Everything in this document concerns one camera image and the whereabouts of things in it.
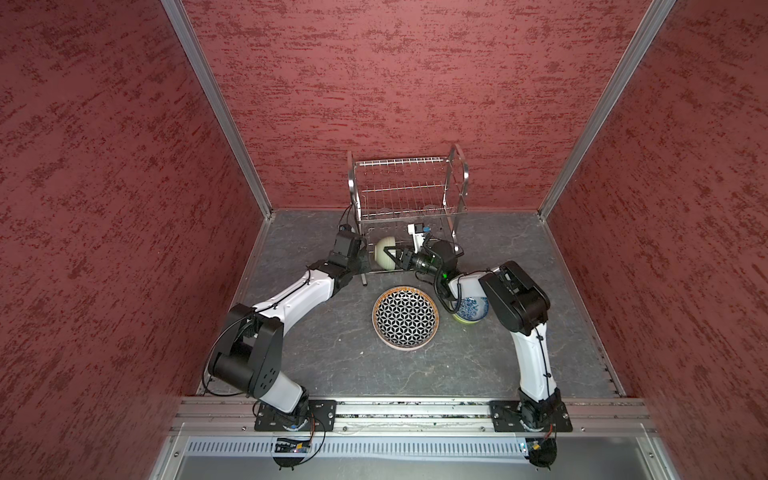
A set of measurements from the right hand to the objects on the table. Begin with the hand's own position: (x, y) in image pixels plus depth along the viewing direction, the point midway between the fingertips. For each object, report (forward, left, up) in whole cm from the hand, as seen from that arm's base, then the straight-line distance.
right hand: (384, 252), depth 92 cm
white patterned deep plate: (-17, -6, -11) cm, 22 cm away
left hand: (-3, +7, -1) cm, 8 cm away
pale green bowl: (-2, +1, 0) cm, 2 cm away
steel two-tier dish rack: (+28, -3, 0) cm, 28 cm away
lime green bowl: (-20, -22, -8) cm, 30 cm away
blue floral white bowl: (-16, -27, -9) cm, 33 cm away
